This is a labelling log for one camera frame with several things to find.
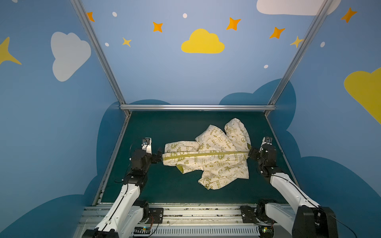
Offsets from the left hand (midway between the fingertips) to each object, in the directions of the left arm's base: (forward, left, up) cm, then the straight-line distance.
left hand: (150, 146), depth 83 cm
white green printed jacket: (-1, -42, -9) cm, 43 cm away
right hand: (+3, -65, -3) cm, 65 cm away
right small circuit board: (-37, -62, -19) cm, 75 cm away
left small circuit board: (-38, +1, -19) cm, 43 cm away
